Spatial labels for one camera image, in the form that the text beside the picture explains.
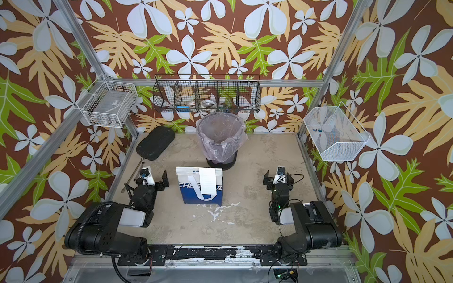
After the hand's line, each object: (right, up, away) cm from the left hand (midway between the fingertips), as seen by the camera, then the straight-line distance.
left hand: (156, 170), depth 88 cm
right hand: (+62, -1, +1) cm, 62 cm away
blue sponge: (+13, +33, +3) cm, 36 cm away
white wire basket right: (+89, +18, -4) cm, 91 cm away
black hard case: (-12, +16, +26) cm, 32 cm away
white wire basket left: (-23, +33, -2) cm, 41 cm away
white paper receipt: (+28, -3, -16) cm, 33 cm away
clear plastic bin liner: (+33, +18, +14) cm, 41 cm away
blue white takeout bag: (+20, -3, -14) cm, 24 cm away
